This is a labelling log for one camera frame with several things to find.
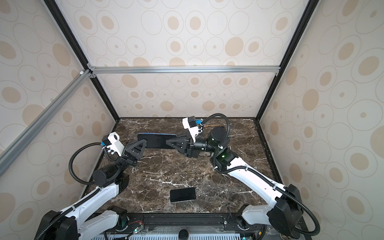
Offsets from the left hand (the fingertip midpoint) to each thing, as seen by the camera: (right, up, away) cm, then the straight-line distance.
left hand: (148, 146), depth 54 cm
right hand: (+7, 0, +2) cm, 7 cm away
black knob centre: (+12, -39, +10) cm, 42 cm away
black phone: (+10, -30, +30) cm, 44 cm away
